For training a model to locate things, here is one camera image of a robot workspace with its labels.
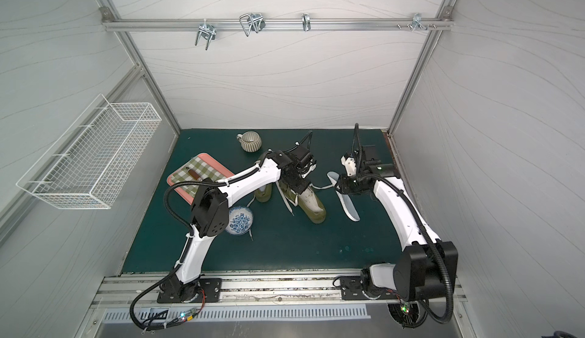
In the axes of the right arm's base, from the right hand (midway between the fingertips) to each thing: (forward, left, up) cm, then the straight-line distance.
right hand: (341, 186), depth 82 cm
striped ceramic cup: (+28, +41, -8) cm, 50 cm away
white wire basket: (-6, +79, +18) cm, 81 cm away
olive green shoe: (0, +12, -14) cm, 18 cm away
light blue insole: (-6, -1, +2) cm, 7 cm away
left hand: (+2, +14, -6) cm, 15 cm away
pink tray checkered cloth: (+14, +64, -13) cm, 67 cm away
